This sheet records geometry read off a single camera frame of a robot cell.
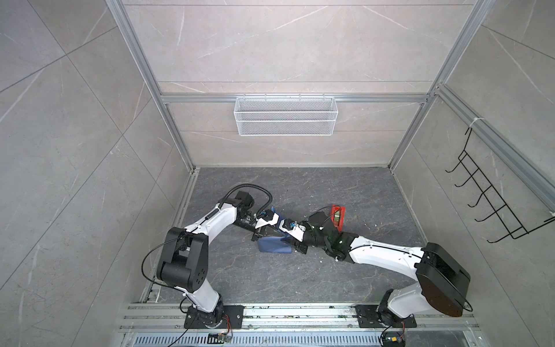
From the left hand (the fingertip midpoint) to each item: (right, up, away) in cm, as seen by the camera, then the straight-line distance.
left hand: (282, 231), depth 80 cm
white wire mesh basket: (+2, +50, +21) cm, 54 cm away
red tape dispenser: (+24, +4, +13) cm, 28 cm away
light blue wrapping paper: (-3, -5, +1) cm, 6 cm away
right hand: (+2, -1, +1) cm, 2 cm away
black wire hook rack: (+65, +11, -17) cm, 68 cm away
